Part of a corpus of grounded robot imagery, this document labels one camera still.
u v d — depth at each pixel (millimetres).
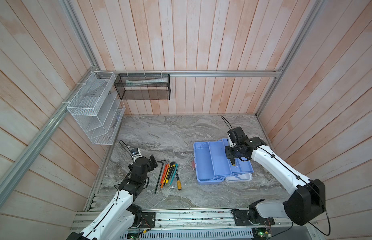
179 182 855
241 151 579
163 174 880
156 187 837
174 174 880
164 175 877
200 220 746
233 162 798
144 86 1038
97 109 683
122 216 592
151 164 763
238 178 815
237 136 639
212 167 830
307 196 399
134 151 712
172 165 903
